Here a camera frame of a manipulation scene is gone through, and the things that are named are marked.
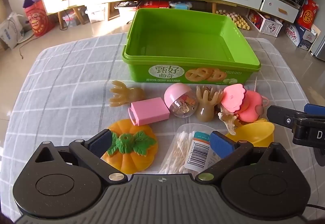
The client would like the pink shell toy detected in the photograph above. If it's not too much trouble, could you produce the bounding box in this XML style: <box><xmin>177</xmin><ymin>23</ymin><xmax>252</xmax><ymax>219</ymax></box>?
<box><xmin>220</xmin><ymin>84</ymin><xmax>248</xmax><ymax>114</ymax></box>

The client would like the narrow white drawer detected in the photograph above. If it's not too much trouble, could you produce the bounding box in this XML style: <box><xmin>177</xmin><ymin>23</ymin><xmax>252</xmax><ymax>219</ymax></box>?
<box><xmin>260</xmin><ymin>0</ymin><xmax>300</xmax><ymax>24</ymax></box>

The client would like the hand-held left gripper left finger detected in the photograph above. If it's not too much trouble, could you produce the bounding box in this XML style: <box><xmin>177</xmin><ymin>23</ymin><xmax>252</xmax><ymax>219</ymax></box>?
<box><xmin>34</xmin><ymin>129</ymin><xmax>129</xmax><ymax>185</ymax></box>

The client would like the grey checked tablecloth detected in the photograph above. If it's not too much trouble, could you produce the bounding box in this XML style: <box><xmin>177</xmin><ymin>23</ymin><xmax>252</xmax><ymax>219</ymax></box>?
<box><xmin>0</xmin><ymin>32</ymin><xmax>325</xmax><ymax>214</ymax></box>

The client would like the tan rubber hand toy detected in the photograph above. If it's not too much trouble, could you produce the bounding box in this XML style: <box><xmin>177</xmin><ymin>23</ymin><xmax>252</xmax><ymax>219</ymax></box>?
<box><xmin>195</xmin><ymin>85</ymin><xmax>224</xmax><ymax>123</ymax></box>
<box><xmin>109</xmin><ymin>80</ymin><xmax>145</xmax><ymax>108</ymax></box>

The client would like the red patterned shopping bag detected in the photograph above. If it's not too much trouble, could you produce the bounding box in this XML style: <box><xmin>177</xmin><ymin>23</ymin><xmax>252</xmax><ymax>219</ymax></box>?
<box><xmin>24</xmin><ymin>1</ymin><xmax>55</xmax><ymax>38</ymax></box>

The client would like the pink plastic box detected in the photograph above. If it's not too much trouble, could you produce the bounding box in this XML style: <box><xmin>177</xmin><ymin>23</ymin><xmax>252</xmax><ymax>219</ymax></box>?
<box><xmin>128</xmin><ymin>97</ymin><xmax>170</xmax><ymax>127</ymax></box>

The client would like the red cardboard box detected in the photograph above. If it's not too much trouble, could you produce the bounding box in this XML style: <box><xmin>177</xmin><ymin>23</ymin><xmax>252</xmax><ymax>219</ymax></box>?
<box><xmin>138</xmin><ymin>0</ymin><xmax>170</xmax><ymax>9</ymax></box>

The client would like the orange pumpkin toy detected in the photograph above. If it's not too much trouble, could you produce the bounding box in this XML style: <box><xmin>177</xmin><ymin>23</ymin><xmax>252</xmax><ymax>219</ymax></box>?
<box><xmin>100</xmin><ymin>119</ymin><xmax>158</xmax><ymax>175</ymax></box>

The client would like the clear storage box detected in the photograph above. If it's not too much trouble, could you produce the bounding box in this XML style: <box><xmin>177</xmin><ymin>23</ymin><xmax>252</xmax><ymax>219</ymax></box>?
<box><xmin>170</xmin><ymin>1</ymin><xmax>193</xmax><ymax>10</ymax></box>

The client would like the yellow plastic bowl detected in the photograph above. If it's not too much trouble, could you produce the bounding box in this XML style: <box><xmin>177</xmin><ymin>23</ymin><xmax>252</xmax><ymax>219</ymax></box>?
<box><xmin>225</xmin><ymin>119</ymin><xmax>276</xmax><ymax>148</ymax></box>

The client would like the white plastic bag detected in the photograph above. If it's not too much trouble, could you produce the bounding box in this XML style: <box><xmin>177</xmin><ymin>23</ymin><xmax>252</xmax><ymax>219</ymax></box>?
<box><xmin>0</xmin><ymin>12</ymin><xmax>24</xmax><ymax>49</ymax></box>

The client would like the red gift bag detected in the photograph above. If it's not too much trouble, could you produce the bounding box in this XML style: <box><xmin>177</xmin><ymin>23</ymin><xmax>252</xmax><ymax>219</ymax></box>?
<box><xmin>297</xmin><ymin>0</ymin><xmax>319</xmax><ymax>30</ymax></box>

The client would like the pink pig toy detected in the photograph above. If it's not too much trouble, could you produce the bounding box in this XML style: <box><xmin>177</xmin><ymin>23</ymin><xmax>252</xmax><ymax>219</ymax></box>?
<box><xmin>237</xmin><ymin>89</ymin><xmax>270</xmax><ymax>123</ymax></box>

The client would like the clear cotton swab jar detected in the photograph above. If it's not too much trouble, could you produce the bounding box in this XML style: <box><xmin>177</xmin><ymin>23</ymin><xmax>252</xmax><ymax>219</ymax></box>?
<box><xmin>159</xmin><ymin>123</ymin><xmax>219</xmax><ymax>176</ymax></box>

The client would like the black keyboard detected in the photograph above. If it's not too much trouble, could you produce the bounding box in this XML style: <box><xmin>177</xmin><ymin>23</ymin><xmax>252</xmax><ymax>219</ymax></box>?
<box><xmin>114</xmin><ymin>1</ymin><xmax>139</xmax><ymax>9</ymax></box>

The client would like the beige starfish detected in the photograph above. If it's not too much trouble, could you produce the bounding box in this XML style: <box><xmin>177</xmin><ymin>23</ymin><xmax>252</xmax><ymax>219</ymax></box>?
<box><xmin>218</xmin><ymin>105</ymin><xmax>240</xmax><ymax>135</ymax></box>

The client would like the blue white cardboard box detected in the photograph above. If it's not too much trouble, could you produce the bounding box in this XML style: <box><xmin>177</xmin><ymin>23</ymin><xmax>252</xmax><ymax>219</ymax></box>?
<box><xmin>284</xmin><ymin>22</ymin><xmax>318</xmax><ymax>50</ymax></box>

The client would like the white plastic crate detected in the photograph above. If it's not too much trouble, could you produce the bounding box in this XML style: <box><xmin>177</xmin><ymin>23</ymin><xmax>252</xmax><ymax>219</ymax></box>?
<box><xmin>247</xmin><ymin>9</ymin><xmax>283</xmax><ymax>38</ymax></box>

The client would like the silver refrigerator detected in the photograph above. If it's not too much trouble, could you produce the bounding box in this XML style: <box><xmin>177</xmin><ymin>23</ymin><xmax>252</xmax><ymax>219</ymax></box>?
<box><xmin>313</xmin><ymin>34</ymin><xmax>325</xmax><ymax>62</ymax></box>

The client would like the yellow egg tray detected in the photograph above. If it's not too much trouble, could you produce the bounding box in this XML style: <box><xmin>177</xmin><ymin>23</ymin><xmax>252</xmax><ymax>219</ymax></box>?
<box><xmin>216</xmin><ymin>9</ymin><xmax>252</xmax><ymax>30</ymax></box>

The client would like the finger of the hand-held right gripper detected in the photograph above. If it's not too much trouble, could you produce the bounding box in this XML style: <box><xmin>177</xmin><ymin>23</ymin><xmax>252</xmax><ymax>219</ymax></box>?
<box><xmin>266</xmin><ymin>105</ymin><xmax>325</xmax><ymax>147</ymax></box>
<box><xmin>304</xmin><ymin>103</ymin><xmax>325</xmax><ymax>119</ymax></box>

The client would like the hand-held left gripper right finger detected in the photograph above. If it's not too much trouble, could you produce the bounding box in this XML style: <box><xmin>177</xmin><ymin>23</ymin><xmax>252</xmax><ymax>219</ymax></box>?
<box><xmin>194</xmin><ymin>131</ymin><xmax>290</xmax><ymax>182</ymax></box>

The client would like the green plastic bin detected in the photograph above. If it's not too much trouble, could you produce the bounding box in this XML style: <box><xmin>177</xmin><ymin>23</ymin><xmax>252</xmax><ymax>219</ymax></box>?
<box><xmin>122</xmin><ymin>8</ymin><xmax>261</xmax><ymax>85</ymax></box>

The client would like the pink clear capsule ball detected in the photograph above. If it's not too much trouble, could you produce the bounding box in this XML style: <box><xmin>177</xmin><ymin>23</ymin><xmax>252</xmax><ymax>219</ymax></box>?
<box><xmin>164</xmin><ymin>82</ymin><xmax>198</xmax><ymax>118</ymax></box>

